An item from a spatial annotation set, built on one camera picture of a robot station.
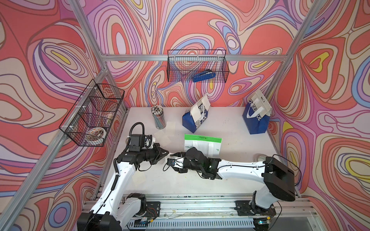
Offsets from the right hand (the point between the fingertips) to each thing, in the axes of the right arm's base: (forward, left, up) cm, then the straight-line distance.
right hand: (172, 160), depth 77 cm
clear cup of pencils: (+32, +10, +5) cm, 34 cm away
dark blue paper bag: (+29, -55, +4) cm, 62 cm away
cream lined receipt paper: (-4, +21, -13) cm, 26 cm away
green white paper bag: (+3, -21, +7) cm, 22 cm away
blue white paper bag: (+28, -15, +5) cm, 33 cm away
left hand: (+3, +1, +4) cm, 5 cm away
